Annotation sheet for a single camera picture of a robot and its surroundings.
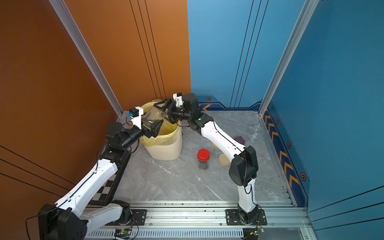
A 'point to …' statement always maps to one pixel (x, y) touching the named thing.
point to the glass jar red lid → (203, 155)
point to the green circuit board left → (124, 233)
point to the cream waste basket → (169, 149)
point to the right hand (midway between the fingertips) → (158, 109)
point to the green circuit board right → (256, 232)
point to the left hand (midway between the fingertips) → (156, 115)
